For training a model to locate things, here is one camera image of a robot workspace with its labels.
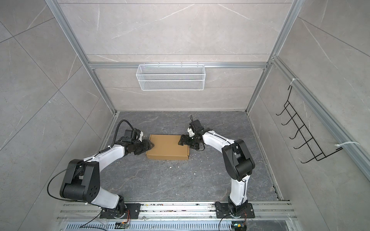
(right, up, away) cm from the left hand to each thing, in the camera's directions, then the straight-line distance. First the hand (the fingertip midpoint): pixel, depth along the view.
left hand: (152, 144), depth 92 cm
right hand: (+22, 0, 0) cm, 22 cm away
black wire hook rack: (+78, +1, -34) cm, 85 cm away
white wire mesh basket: (+22, +47, +8) cm, 53 cm away
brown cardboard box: (+10, -1, -2) cm, 10 cm away
